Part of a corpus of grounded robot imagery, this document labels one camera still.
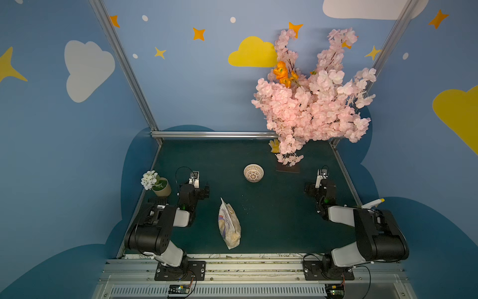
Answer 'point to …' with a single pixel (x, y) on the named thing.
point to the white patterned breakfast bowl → (253, 172)
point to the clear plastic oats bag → (229, 225)
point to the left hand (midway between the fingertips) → (197, 179)
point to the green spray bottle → (373, 204)
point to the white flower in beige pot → (160, 185)
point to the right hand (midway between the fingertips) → (320, 180)
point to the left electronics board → (179, 289)
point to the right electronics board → (335, 290)
